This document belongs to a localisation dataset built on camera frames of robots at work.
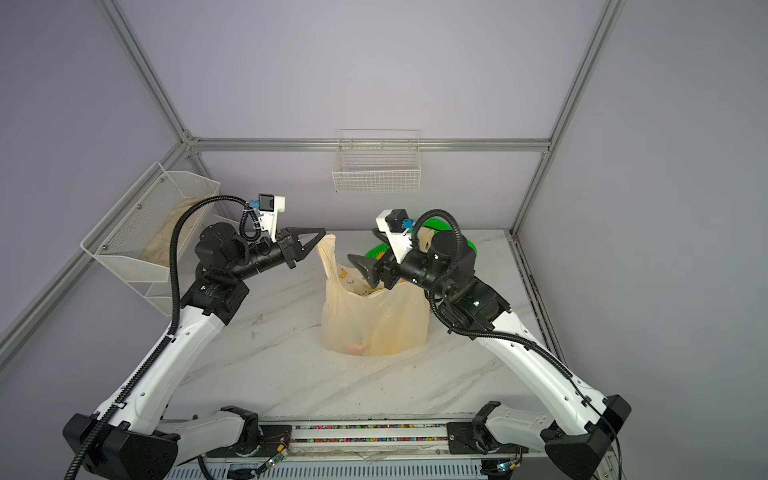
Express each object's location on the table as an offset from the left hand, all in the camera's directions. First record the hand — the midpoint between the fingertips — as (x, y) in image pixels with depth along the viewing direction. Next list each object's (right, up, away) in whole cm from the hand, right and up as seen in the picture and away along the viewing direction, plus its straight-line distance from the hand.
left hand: (324, 233), depth 62 cm
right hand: (+9, -2, -4) cm, 10 cm away
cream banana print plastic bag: (+6, -21, +11) cm, 24 cm away
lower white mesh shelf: (-40, -10, +4) cm, 42 cm away
